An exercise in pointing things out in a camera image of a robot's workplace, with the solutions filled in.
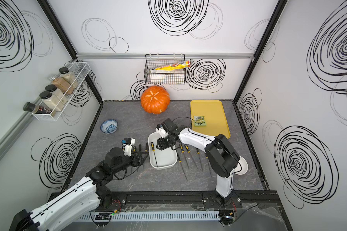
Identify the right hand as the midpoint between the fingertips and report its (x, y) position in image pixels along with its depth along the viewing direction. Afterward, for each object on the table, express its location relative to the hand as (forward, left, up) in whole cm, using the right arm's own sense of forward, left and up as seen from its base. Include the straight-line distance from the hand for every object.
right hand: (159, 146), depth 87 cm
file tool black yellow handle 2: (+1, -24, -7) cm, 25 cm away
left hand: (-7, +7, +5) cm, 11 cm away
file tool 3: (0, -15, -7) cm, 16 cm away
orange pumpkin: (+33, +6, +7) cm, 35 cm away
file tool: (0, +4, -6) cm, 7 cm away
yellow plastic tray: (+28, -34, -7) cm, 45 cm away
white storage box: (-7, -4, -3) cm, 8 cm away
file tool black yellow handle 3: (+2, +9, -7) cm, 12 cm away
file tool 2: (-7, -13, -6) cm, 16 cm away
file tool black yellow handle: (0, -18, -7) cm, 19 cm away
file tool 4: (+2, +14, -6) cm, 15 cm away
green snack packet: (+24, -27, -6) cm, 36 cm away
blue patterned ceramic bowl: (+17, +39, -4) cm, 43 cm away
